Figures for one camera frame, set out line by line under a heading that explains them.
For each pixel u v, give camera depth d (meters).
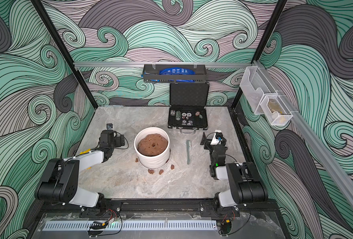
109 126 0.81
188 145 0.96
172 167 0.88
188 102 1.14
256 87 0.77
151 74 0.92
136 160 0.90
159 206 0.75
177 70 0.92
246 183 0.44
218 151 0.67
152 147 0.84
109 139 0.73
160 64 0.94
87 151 0.93
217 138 0.73
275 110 0.67
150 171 0.85
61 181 0.44
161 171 0.86
